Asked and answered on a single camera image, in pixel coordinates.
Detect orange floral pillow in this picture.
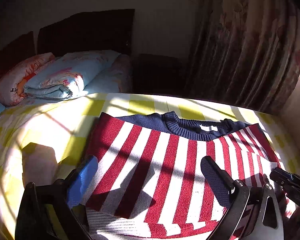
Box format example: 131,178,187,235
0,53,55,106

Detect red white striped knit sweater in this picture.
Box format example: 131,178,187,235
83,112,280,239

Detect light blue folded quilt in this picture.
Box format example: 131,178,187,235
24,50,120,100

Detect dark wooden headboard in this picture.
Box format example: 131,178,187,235
0,9,135,69

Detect yellow white checked bed sheet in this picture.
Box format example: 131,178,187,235
0,93,300,239

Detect floral pink curtain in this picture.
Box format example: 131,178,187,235
187,0,300,114

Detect dark bedside table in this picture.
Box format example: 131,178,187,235
131,54,189,96

